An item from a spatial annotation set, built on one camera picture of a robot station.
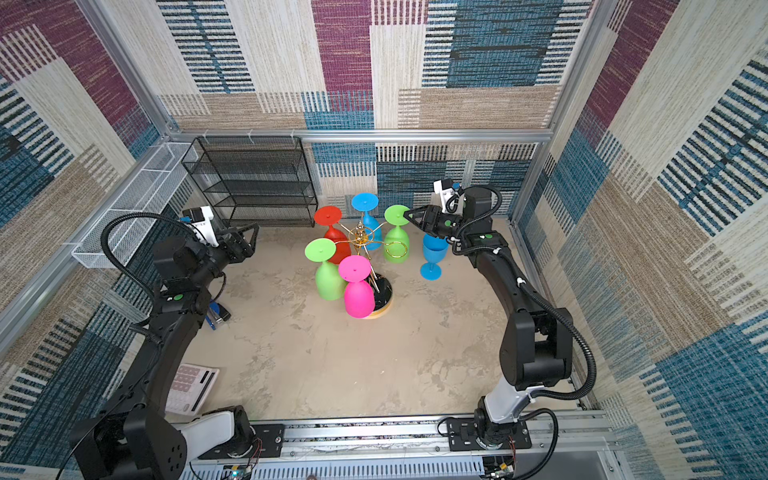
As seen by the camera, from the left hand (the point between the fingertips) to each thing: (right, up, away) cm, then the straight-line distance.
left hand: (246, 222), depth 74 cm
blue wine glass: (+29, +6, +10) cm, 31 cm away
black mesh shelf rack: (-13, +18, +36) cm, 42 cm away
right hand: (+39, +1, +5) cm, 40 cm away
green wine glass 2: (+19, -16, +5) cm, 26 cm away
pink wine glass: (+28, -18, -1) cm, 33 cm away
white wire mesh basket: (-31, +10, +9) cm, 34 cm away
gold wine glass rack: (+28, -4, +3) cm, 28 cm away
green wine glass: (+37, -6, +15) cm, 40 cm away
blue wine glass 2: (+48, -7, +18) cm, 52 cm away
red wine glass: (+19, +2, +7) cm, 20 cm away
